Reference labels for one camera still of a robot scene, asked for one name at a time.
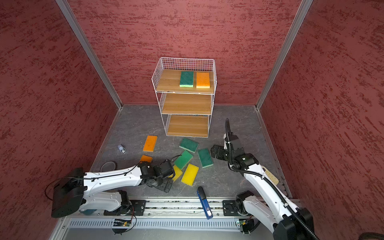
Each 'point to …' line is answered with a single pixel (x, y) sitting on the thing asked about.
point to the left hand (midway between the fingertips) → (161, 186)
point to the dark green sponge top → (189, 144)
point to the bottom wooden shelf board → (188, 125)
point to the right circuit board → (246, 225)
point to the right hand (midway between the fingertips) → (216, 153)
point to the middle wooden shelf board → (187, 104)
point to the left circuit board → (119, 222)
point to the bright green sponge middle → (183, 160)
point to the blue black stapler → (202, 194)
